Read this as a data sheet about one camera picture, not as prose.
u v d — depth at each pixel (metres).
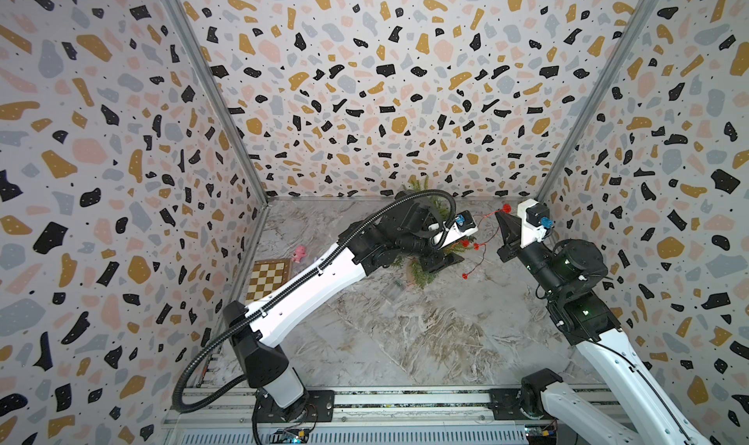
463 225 0.53
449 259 0.58
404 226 0.49
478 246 0.72
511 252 0.58
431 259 0.59
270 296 0.43
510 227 0.58
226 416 0.74
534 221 0.50
